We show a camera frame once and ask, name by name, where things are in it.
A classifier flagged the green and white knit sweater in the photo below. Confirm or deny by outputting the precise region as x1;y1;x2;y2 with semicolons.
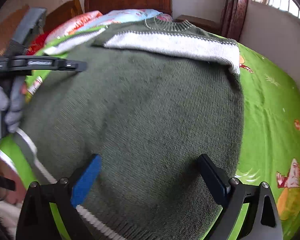
14;18;243;239

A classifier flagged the left hand grey glove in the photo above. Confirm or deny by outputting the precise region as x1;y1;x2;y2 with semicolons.
0;76;27;133

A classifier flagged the light wooden wardrobe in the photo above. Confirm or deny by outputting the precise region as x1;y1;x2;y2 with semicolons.
0;4;30;56

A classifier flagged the red bed sheet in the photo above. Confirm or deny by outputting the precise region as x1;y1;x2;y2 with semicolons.
26;31;51;55

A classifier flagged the green cartoon bed sheet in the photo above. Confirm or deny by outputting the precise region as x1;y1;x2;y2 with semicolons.
0;26;300;239

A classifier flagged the pink floral folded quilt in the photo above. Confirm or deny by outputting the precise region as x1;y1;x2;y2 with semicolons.
45;10;103;44

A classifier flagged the small wooden headboard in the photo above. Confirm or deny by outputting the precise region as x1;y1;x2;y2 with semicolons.
43;0;83;32

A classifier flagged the blue floral folded quilt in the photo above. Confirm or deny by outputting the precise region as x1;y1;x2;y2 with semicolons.
76;9;173;32

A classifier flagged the dark wooden nightstand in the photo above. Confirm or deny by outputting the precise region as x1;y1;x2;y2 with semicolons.
174;15;221;35

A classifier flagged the pink floral curtain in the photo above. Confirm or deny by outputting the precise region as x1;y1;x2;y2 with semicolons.
220;0;249;41

